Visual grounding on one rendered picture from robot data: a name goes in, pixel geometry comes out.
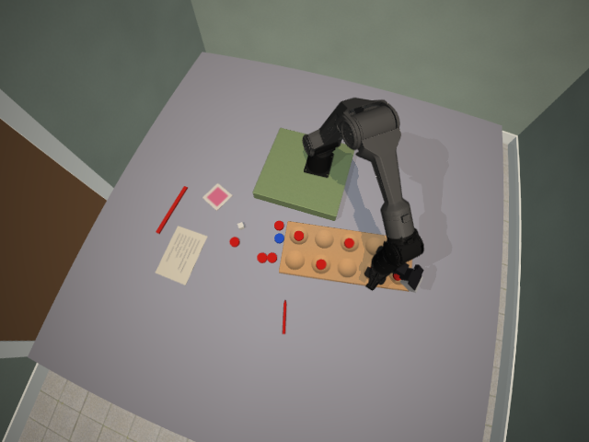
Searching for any red flat bar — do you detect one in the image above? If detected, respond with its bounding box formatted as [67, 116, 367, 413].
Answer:
[156, 186, 188, 234]

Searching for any pink square tile with cream border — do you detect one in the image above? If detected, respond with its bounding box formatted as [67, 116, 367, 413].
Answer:
[203, 183, 233, 210]

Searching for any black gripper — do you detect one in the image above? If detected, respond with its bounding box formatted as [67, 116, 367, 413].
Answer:
[364, 254, 395, 291]

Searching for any beige paper sheet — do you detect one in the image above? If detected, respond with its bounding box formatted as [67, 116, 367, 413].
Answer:
[156, 226, 207, 285]

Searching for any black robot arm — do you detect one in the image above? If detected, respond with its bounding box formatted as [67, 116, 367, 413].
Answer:
[302, 98, 424, 293]

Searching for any tan tray with round pockets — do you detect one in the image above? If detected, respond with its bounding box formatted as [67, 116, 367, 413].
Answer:
[279, 221, 408, 291]

